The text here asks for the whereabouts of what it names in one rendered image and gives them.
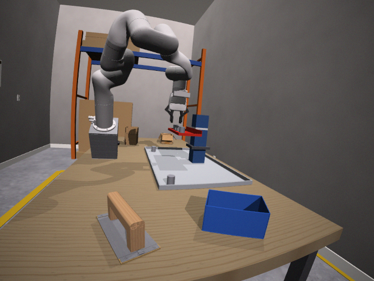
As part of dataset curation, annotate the sanding float with wooden handle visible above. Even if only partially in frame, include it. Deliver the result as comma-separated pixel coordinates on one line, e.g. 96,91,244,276
96,191,161,265

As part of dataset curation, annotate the blue open box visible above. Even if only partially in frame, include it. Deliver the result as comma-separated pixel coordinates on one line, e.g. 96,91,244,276
202,190,270,239

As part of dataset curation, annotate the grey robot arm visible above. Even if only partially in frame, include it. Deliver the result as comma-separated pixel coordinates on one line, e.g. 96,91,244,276
88,10,192,132

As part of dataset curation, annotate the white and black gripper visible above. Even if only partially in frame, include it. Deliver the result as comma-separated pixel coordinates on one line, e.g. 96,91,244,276
165,93,189,124

